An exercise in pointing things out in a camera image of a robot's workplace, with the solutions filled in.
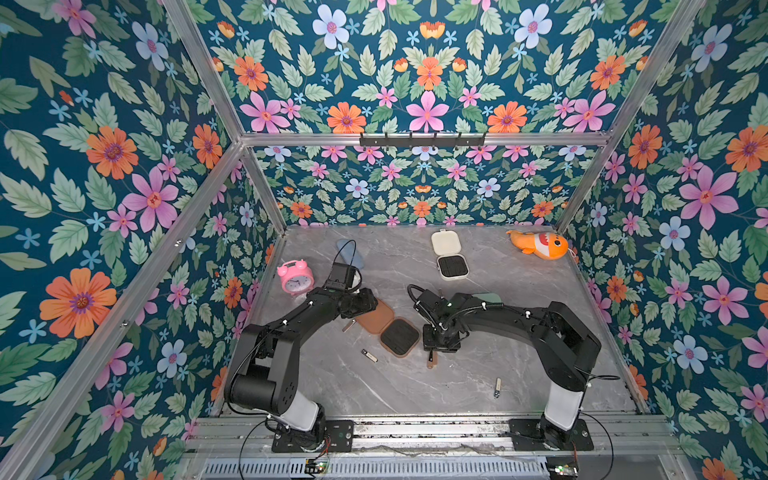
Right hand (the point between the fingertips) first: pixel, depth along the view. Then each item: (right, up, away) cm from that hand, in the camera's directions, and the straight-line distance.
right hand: (433, 343), depth 88 cm
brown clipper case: (-11, +1, +4) cm, 11 cm away
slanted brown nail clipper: (-27, +4, +5) cm, 27 cm away
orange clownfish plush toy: (+42, +30, +16) cm, 54 cm away
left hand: (-17, +12, +4) cm, 22 cm away
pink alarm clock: (-45, +19, +9) cm, 49 cm away
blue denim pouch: (-30, +27, +23) cm, 46 cm away
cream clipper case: (+8, +23, +20) cm, 32 cm away
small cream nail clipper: (-19, -3, -2) cm, 19 cm away
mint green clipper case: (+20, +12, +11) cm, 26 cm away
